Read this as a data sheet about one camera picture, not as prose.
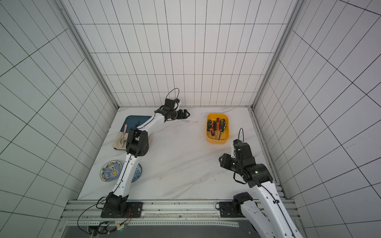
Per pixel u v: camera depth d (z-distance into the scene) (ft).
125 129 3.41
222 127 3.39
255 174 1.58
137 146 2.19
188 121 3.61
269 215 1.42
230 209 2.38
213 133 3.29
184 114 3.23
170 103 2.95
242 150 1.76
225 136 3.29
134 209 2.38
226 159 2.11
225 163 2.11
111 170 2.80
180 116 3.20
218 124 3.48
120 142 3.20
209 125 3.43
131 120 3.61
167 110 2.90
